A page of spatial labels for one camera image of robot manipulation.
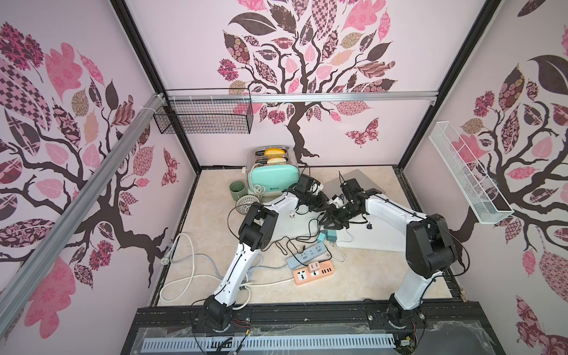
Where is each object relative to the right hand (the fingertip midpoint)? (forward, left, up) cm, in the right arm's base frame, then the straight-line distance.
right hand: (322, 226), depth 86 cm
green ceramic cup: (+25, +39, -6) cm, 46 cm away
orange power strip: (-17, +8, -8) cm, 20 cm away
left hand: (+13, -6, -6) cm, 16 cm away
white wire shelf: (0, -54, +16) cm, 56 cm away
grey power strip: (-10, +10, -7) cm, 16 cm away
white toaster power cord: (+18, +26, +2) cm, 32 cm away
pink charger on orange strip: (-15, +5, -3) cm, 16 cm away
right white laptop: (+1, -24, -9) cm, 26 cm away
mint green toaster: (+27, +20, +8) cm, 34 cm away
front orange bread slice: (+29, +18, +9) cm, 36 cm away
